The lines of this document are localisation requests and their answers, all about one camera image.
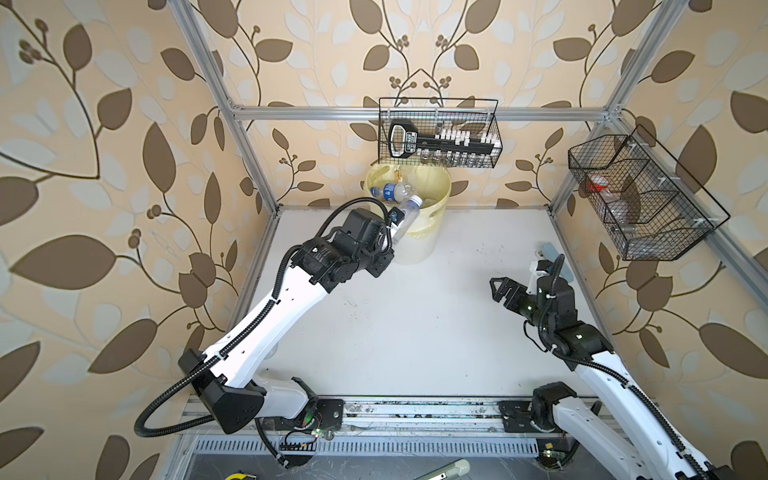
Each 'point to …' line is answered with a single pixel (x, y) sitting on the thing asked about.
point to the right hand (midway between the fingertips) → (503, 287)
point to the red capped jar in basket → (598, 183)
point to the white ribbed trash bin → (421, 235)
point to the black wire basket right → (649, 207)
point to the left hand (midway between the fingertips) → (377, 241)
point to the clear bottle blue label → (396, 192)
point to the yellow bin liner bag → (432, 184)
